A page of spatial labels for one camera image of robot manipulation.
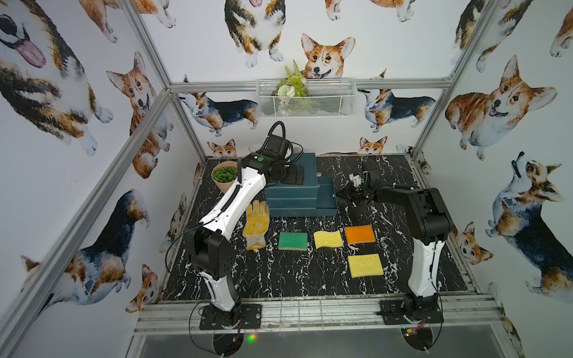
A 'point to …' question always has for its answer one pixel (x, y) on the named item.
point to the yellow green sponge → (327, 239)
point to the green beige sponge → (293, 240)
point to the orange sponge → (359, 234)
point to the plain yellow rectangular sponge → (365, 265)
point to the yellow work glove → (256, 224)
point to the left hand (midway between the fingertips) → (297, 173)
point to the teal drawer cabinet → (298, 200)
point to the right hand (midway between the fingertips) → (334, 192)
